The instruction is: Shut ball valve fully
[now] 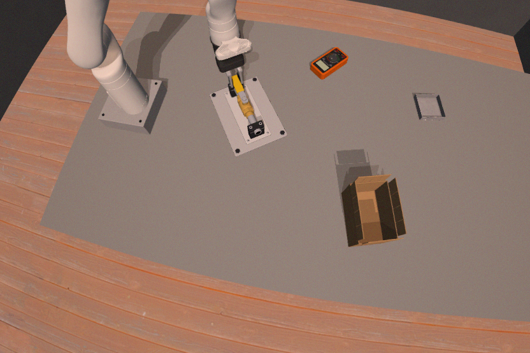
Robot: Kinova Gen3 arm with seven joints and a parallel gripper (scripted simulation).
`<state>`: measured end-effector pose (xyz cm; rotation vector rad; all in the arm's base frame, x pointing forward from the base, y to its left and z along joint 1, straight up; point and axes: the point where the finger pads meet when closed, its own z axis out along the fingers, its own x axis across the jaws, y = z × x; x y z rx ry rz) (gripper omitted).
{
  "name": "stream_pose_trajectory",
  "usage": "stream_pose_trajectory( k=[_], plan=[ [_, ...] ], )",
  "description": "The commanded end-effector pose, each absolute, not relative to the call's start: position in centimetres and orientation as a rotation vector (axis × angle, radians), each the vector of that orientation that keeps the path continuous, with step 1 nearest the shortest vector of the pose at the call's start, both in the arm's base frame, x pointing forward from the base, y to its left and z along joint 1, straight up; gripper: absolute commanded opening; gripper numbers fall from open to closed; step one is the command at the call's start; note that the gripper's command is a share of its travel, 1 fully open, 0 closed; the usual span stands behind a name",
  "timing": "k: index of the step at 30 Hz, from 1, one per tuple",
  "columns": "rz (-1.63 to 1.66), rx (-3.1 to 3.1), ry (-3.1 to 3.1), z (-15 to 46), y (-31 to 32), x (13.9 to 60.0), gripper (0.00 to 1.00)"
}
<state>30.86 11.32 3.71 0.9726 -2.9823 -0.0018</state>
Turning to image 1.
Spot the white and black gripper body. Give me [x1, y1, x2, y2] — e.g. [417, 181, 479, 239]
[209, 22, 252, 73]

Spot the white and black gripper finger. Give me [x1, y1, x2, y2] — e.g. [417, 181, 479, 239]
[226, 71, 234, 88]
[237, 67, 243, 84]

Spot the orange digital multimeter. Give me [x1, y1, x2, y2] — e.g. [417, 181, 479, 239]
[310, 47, 348, 80]

